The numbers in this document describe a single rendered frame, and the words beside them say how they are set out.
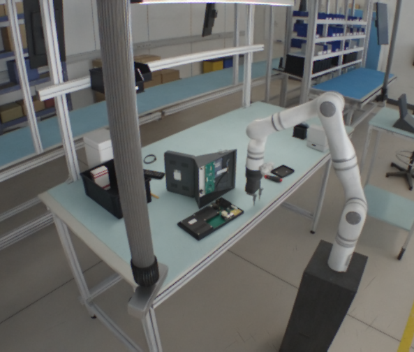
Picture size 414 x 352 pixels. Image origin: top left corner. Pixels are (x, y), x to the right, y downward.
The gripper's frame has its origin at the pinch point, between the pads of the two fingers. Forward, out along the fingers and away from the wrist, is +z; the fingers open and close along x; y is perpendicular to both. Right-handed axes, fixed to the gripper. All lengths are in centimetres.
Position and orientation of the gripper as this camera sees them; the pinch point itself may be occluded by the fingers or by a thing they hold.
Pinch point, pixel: (256, 202)
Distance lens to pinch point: 144.1
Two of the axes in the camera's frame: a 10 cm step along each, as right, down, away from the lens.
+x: -5.6, 4.2, -7.1
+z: 0.0, 8.6, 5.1
